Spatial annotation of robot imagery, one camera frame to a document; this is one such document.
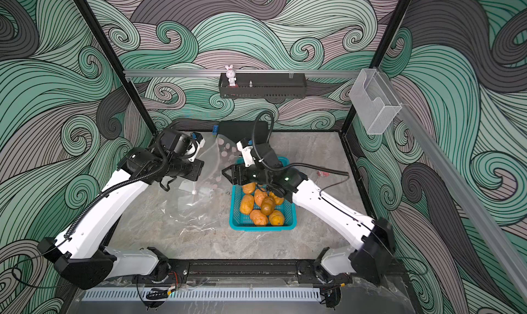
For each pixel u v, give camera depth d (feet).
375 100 2.55
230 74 2.94
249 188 2.97
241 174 1.99
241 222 2.78
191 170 1.99
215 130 3.85
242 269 2.47
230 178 2.06
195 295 2.29
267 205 2.68
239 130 3.85
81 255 1.25
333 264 1.97
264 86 3.13
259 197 2.87
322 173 1.72
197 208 2.90
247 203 2.80
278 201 2.83
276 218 2.61
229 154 2.81
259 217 2.68
